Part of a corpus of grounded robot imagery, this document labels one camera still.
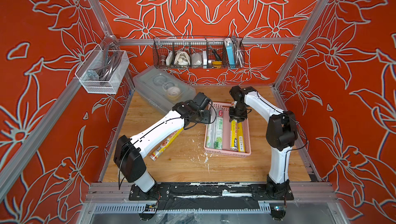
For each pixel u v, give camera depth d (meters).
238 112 0.80
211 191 0.74
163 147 0.85
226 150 0.81
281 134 0.53
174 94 0.91
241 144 0.85
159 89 0.95
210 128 0.91
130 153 0.41
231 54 0.85
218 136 0.88
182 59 0.90
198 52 0.95
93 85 0.69
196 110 0.58
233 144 0.81
